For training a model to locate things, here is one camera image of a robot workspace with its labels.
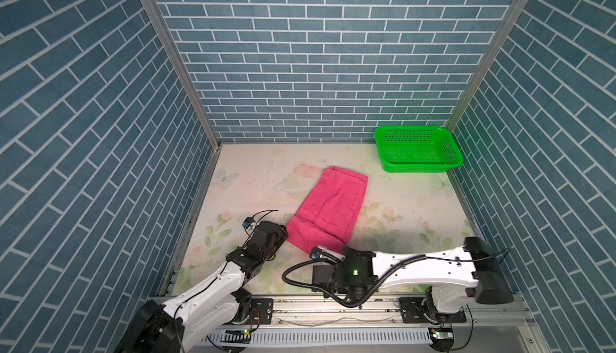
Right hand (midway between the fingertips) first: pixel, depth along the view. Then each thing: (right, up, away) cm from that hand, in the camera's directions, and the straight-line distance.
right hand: (348, 259), depth 73 cm
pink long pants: (-7, +8, +19) cm, 21 cm away
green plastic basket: (+40, +37, +47) cm, 72 cm away
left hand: (-19, +5, +13) cm, 24 cm away
